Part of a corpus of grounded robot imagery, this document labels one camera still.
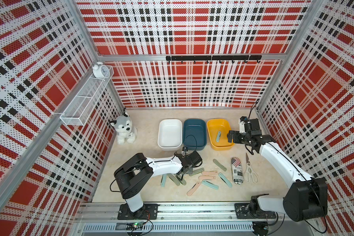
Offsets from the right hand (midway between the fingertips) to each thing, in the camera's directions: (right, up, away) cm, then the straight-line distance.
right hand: (237, 135), depth 85 cm
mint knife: (-7, -2, +17) cm, 19 cm away
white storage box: (-42, -2, +18) cm, 46 cm away
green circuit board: (-58, -43, -14) cm, 74 cm away
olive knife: (-24, -22, 0) cm, 32 cm away
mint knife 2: (-43, -26, -1) cm, 50 cm away
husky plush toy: (-68, +2, +5) cm, 68 cm away
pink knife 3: (-24, -29, -3) cm, 38 cm away
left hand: (-30, -20, +4) cm, 36 cm away
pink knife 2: (-17, -25, -1) cm, 30 cm away
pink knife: (-16, -23, +2) cm, 28 cm away
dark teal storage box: (-24, -1, +16) cm, 29 cm away
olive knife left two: (-32, -27, -2) cm, 42 cm away
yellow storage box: (-9, +5, +25) cm, 27 cm away
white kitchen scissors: (+7, -23, +1) cm, 24 cm away
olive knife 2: (-8, -20, +5) cm, 22 cm away
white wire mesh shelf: (-95, +18, +5) cm, 96 cm away
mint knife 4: (-7, -27, -1) cm, 27 cm away
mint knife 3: (-16, -28, -2) cm, 33 cm away
